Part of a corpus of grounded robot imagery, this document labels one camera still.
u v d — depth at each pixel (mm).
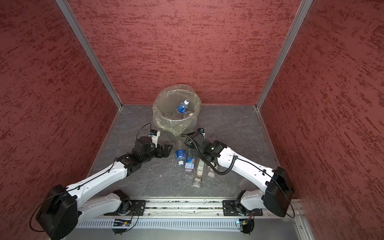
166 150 744
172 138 941
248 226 701
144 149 641
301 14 731
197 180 813
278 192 396
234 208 739
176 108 976
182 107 947
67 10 720
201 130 709
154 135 737
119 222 726
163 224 775
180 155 874
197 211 743
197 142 586
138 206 745
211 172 826
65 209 392
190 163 831
